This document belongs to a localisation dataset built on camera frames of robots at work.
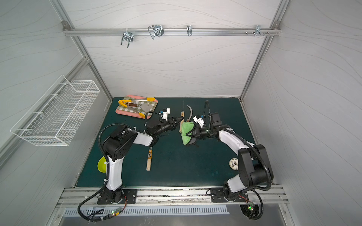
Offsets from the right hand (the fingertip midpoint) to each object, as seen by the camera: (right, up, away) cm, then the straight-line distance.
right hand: (187, 135), depth 83 cm
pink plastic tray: (-43, +12, +28) cm, 53 cm away
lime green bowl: (-51, -18, -1) cm, 54 cm away
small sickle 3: (+1, +8, +22) cm, 24 cm away
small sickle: (-24, -17, +1) cm, 29 cm away
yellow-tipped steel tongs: (-53, +21, +31) cm, 65 cm away
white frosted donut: (+28, -17, 0) cm, 33 cm away
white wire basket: (-66, +12, -14) cm, 68 cm away
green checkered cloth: (-39, +16, +30) cm, 52 cm away
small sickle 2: (-3, +12, +5) cm, 13 cm away
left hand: (-2, +9, +2) cm, 9 cm away
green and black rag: (0, +5, -2) cm, 6 cm away
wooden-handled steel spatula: (-33, +18, +30) cm, 48 cm away
